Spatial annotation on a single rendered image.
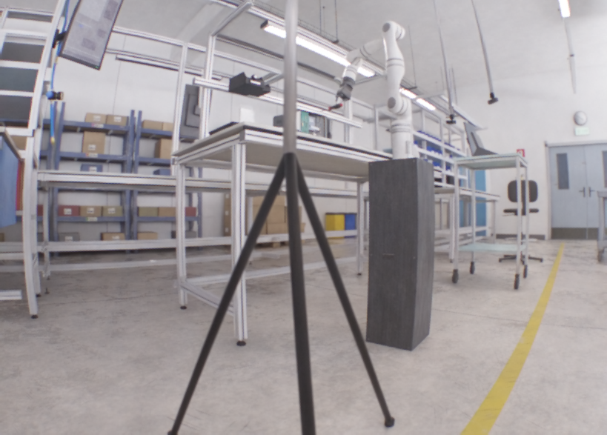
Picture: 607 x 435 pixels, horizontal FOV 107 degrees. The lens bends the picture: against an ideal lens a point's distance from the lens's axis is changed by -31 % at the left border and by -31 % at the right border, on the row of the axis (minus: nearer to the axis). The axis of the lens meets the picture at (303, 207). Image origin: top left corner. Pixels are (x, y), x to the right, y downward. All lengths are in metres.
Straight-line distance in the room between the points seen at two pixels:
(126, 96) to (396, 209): 5.07
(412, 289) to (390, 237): 0.25
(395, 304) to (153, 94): 5.30
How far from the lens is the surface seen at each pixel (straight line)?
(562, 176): 7.91
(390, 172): 1.45
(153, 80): 6.07
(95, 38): 2.09
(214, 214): 6.10
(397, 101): 1.57
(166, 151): 5.30
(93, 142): 5.07
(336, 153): 1.74
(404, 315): 1.48
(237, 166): 1.44
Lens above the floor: 0.61
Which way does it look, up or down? 1 degrees up
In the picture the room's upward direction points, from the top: straight up
